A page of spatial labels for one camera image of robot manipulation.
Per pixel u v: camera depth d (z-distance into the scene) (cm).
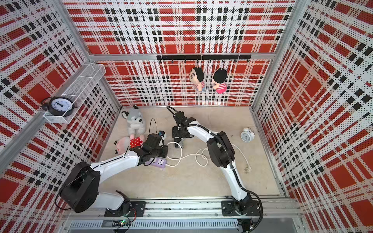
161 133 81
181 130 74
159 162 88
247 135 94
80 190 42
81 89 80
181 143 94
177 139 95
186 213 74
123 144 91
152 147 69
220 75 98
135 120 93
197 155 92
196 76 91
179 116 79
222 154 57
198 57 88
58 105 63
